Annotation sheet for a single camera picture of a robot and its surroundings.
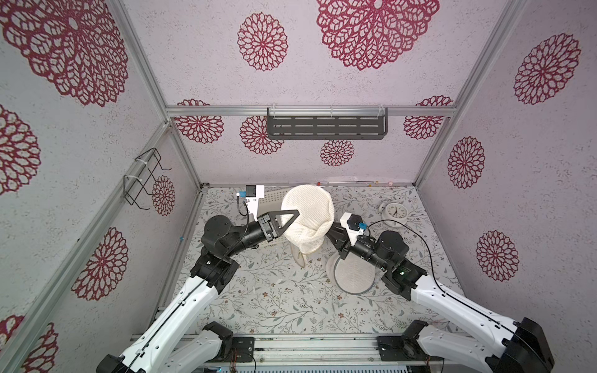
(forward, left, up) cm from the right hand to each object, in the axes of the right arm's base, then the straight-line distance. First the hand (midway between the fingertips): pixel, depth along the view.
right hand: (328, 224), depth 70 cm
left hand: (-5, +9, +11) cm, 16 cm away
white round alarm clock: (+26, -33, -26) cm, 50 cm away
